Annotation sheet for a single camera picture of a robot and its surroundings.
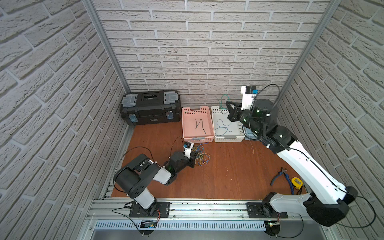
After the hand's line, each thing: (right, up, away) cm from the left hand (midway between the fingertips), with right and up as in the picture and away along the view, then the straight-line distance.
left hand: (199, 151), depth 88 cm
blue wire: (+20, +13, +17) cm, 29 cm away
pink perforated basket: (-7, +16, +20) cm, 26 cm away
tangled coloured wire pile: (+1, -5, +2) cm, 5 cm away
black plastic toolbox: (-31, +28, +11) cm, 44 cm away
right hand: (+12, +27, -24) cm, 38 cm away
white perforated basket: (+18, +12, +16) cm, 27 cm away
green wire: (-1, +16, +19) cm, 24 cm away
